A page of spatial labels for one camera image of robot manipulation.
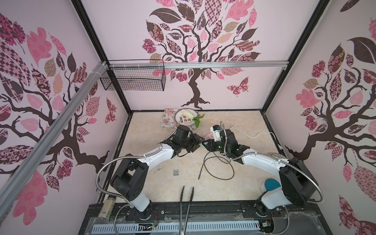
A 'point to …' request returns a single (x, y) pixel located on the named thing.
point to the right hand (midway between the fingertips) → (204, 141)
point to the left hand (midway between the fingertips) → (204, 143)
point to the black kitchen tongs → (182, 231)
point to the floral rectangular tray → (168, 119)
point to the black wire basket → (134, 75)
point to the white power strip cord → (255, 136)
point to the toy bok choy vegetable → (196, 118)
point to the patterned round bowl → (278, 155)
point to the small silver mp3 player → (176, 173)
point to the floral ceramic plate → (183, 119)
